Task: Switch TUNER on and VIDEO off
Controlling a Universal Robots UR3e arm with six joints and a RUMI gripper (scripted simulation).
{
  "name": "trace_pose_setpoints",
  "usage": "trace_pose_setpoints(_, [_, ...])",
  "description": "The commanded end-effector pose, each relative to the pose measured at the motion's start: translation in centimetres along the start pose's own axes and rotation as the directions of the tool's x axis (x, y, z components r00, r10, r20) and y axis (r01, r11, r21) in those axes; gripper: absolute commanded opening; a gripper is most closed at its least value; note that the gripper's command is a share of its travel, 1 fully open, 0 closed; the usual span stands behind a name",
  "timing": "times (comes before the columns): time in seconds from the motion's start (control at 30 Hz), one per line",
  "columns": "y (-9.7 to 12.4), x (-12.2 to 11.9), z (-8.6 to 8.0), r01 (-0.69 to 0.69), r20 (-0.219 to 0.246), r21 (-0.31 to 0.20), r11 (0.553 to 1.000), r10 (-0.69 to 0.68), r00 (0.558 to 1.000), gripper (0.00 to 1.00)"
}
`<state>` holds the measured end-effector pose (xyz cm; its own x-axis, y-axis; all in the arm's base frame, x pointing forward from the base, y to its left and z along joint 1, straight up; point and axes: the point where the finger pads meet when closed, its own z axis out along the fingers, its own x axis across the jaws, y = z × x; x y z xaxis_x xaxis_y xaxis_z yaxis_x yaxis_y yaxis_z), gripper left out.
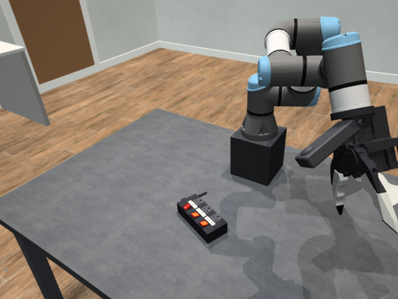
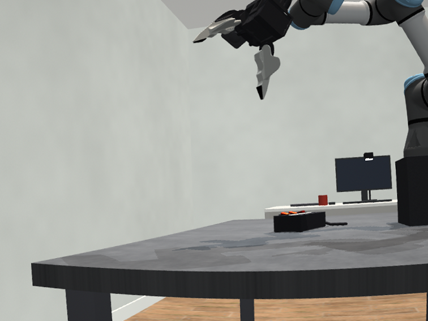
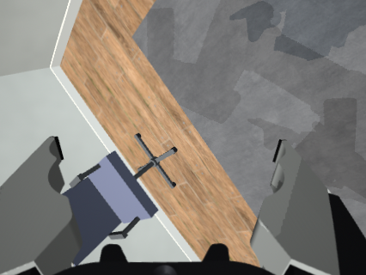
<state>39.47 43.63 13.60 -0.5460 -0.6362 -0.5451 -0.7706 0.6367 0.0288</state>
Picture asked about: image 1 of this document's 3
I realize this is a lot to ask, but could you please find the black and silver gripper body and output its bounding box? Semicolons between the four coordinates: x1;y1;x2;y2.
330;106;398;178

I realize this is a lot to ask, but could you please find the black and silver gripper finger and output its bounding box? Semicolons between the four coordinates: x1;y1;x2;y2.
357;153;398;234
330;158;363;215

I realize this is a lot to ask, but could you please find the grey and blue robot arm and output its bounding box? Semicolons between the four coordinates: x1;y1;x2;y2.
241;17;371;168

